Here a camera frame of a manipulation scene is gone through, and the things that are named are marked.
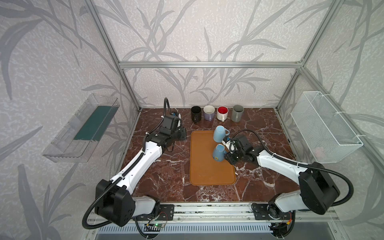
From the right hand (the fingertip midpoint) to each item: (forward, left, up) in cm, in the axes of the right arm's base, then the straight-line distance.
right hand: (227, 150), depth 89 cm
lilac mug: (+33, +10, -1) cm, 35 cm away
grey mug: (+28, -10, +2) cm, 30 cm away
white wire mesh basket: (-7, -39, +27) cm, 48 cm away
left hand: (+7, +24, +15) cm, 29 cm away
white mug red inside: (+33, 0, -2) cm, 33 cm away
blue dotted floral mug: (-3, +5, +3) cm, 6 cm away
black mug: (+31, +19, -1) cm, 36 cm away
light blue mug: (+11, +4, +3) cm, 12 cm away
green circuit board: (-37, +38, -7) cm, 53 cm away
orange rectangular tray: (-9, +14, -7) cm, 18 cm away
